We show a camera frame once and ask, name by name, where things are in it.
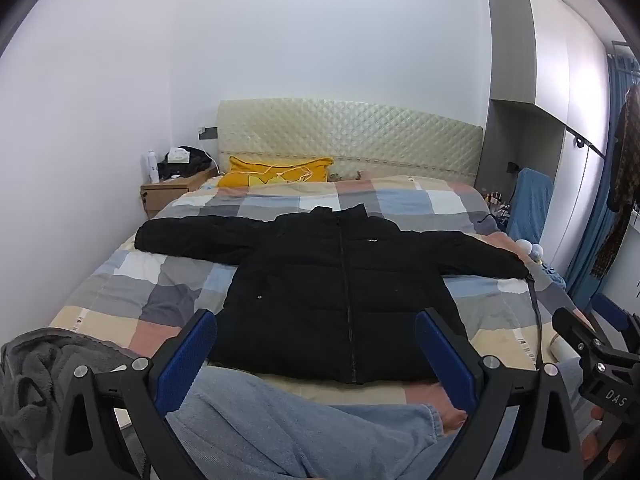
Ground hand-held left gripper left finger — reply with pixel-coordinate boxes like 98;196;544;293
52;308;218;480

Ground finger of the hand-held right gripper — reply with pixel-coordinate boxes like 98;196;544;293
552;307;615;361
591;293;640;345

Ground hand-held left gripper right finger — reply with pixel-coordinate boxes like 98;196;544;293
415;308;586;480

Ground black puffer jacket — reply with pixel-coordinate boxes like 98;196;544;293
135;203;536;386

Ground person's right hand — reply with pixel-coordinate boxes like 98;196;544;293
580;405;608;463

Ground person's bare foot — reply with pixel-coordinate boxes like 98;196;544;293
417;382;469;434

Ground checkered pastel blanket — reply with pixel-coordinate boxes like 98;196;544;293
47;175;568;411

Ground blue curtain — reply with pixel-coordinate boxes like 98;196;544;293
565;52;640;306

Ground person's leg in jeans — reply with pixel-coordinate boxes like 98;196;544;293
165;360;596;480

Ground blue towel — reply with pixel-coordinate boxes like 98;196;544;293
507;167;555;261

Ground dark patterned hanging garment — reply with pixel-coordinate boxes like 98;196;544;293
590;85;640;281

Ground grey fleece blanket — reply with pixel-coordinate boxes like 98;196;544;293
0;327;151;476

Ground wooden nightstand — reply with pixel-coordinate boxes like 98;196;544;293
140;170;219;219

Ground yellow pillow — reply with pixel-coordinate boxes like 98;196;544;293
218;156;334;188

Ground cream quilted headboard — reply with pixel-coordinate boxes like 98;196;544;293
216;98;483;188

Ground grey and white wardrobe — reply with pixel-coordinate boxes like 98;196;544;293
475;0;621;281

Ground black cable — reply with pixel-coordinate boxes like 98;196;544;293
526;272;546;368

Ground white charging cable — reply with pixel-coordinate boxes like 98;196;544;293
192;146;221;175

